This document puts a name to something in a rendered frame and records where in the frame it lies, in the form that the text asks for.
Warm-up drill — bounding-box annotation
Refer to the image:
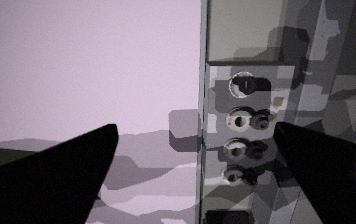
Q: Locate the white cylinder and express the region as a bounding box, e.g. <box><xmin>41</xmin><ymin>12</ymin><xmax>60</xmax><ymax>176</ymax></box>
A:
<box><xmin>230</xmin><ymin>73</ymin><xmax>257</xmax><ymax>98</ymax></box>

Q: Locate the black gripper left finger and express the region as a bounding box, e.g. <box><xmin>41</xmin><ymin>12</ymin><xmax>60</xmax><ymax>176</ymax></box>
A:
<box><xmin>0</xmin><ymin>124</ymin><xmax>119</xmax><ymax>224</ymax></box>

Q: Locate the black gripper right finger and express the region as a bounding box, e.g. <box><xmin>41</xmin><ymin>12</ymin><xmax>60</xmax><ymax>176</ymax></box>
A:
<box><xmin>273</xmin><ymin>122</ymin><xmax>356</xmax><ymax>224</ymax></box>

